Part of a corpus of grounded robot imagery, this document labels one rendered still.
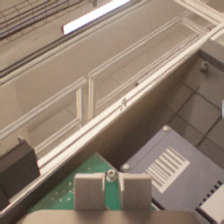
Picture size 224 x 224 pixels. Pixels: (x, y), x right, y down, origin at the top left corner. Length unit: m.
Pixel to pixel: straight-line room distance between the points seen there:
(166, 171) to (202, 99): 0.07
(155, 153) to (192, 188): 0.03
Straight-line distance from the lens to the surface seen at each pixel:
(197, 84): 0.25
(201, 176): 0.21
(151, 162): 0.21
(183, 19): 2.73
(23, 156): 0.70
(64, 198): 0.19
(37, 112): 1.89
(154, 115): 0.24
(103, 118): 0.95
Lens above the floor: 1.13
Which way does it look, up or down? 22 degrees up
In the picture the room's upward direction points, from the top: 50 degrees counter-clockwise
